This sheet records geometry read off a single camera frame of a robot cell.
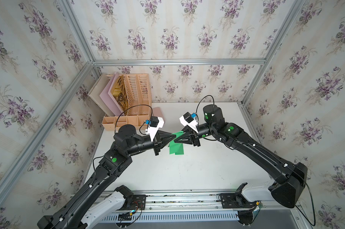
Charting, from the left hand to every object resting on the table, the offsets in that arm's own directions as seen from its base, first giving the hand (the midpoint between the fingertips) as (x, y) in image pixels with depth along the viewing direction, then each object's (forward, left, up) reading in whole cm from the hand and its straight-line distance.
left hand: (176, 138), depth 57 cm
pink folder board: (+36, +41, -10) cm, 56 cm away
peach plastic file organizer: (+60, +30, -27) cm, 72 cm away
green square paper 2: (-1, 0, -6) cm, 6 cm away
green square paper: (+12, -4, -36) cm, 38 cm away
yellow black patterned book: (+47, +38, -16) cm, 63 cm away
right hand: (+2, -1, -4) cm, 5 cm away
